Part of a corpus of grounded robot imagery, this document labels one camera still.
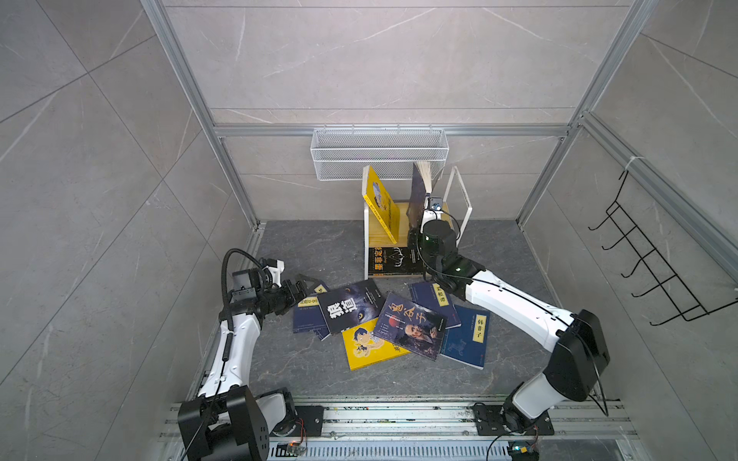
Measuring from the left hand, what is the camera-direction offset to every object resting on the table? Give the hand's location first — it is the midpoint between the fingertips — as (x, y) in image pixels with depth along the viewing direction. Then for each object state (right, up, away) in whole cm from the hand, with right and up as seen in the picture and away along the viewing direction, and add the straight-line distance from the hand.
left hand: (307, 283), depth 81 cm
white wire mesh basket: (+8, +42, +15) cm, 46 cm away
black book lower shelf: (+27, +5, +19) cm, 34 cm away
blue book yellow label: (+48, -19, +4) cm, 52 cm away
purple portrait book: (+31, -14, +7) cm, 35 cm away
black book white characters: (+12, -9, +11) cm, 18 cm away
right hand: (+33, +19, -2) cm, 38 cm away
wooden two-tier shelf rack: (+23, +14, +2) cm, 27 cm away
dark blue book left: (-2, -12, +11) cm, 16 cm away
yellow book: (+22, +24, +2) cm, 32 cm away
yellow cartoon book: (+17, -20, +3) cm, 26 cm away
